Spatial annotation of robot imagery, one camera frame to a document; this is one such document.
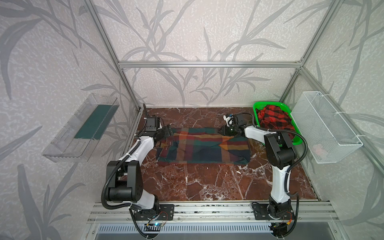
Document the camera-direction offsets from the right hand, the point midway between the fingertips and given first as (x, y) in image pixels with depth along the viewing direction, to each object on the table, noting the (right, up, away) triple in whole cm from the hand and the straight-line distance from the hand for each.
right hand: (219, 127), depth 102 cm
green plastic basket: (+50, -6, -6) cm, 51 cm away
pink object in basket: (+46, -10, -28) cm, 55 cm away
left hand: (-33, +1, -10) cm, 34 cm away
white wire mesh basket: (+42, -3, -39) cm, 57 cm away
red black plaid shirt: (+38, +7, +3) cm, 39 cm away
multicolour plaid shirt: (-12, -12, -8) cm, 19 cm away
